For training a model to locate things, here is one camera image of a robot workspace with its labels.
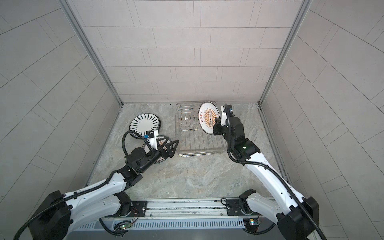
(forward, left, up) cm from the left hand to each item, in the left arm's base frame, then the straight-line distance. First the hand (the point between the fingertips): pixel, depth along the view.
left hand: (177, 140), depth 73 cm
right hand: (+9, -18, +6) cm, 21 cm away
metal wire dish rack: (+11, -5, -19) cm, 23 cm away
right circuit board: (-31, -35, -20) cm, 51 cm away
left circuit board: (-33, +21, -16) cm, 43 cm away
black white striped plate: (+24, +27, -18) cm, 41 cm away
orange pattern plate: (+14, -15, +5) cm, 21 cm away
